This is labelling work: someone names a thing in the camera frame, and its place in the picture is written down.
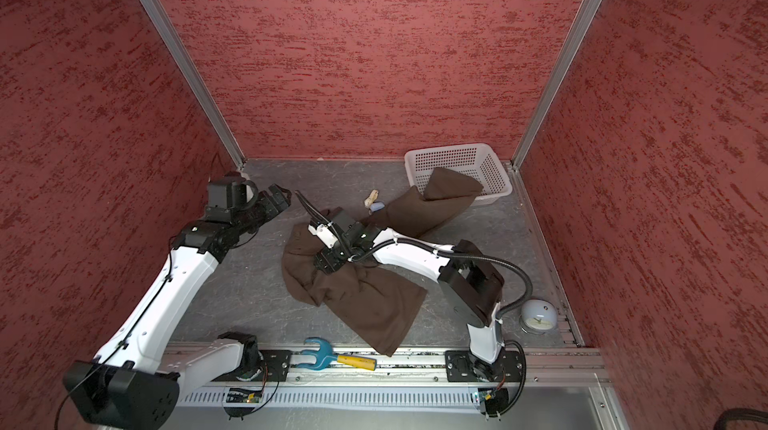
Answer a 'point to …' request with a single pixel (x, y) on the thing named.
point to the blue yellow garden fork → (325, 357)
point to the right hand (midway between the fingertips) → (325, 261)
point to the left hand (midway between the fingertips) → (281, 207)
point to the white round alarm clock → (538, 316)
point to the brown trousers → (368, 300)
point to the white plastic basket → (477, 160)
